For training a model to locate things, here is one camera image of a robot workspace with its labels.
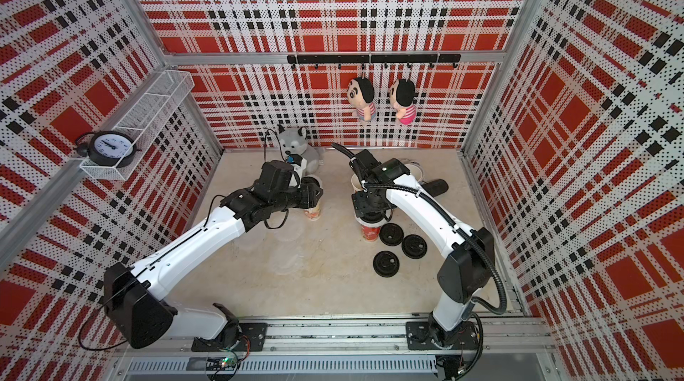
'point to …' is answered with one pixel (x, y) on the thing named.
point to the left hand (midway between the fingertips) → (319, 191)
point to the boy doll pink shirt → (402, 93)
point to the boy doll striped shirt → (361, 93)
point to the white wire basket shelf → (147, 121)
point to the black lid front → (386, 263)
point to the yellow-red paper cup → (313, 213)
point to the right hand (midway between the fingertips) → (376, 206)
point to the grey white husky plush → (293, 141)
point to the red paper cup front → (370, 231)
